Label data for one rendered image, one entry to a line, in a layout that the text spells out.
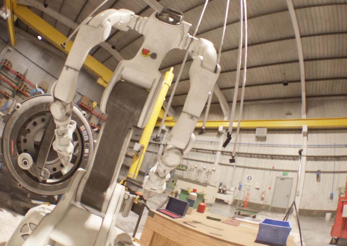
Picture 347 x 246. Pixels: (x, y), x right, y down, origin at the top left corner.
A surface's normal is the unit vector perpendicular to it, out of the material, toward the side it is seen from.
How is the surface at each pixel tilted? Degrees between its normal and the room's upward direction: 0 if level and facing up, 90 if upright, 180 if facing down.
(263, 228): 90
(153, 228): 90
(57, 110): 137
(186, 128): 110
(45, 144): 90
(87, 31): 100
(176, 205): 84
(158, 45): 118
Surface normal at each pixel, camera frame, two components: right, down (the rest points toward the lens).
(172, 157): -0.07, 0.39
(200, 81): -0.18, -0.13
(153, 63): 0.27, -0.33
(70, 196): 0.38, -0.79
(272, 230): -0.59, -0.46
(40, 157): 0.80, 0.02
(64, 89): 0.18, 0.01
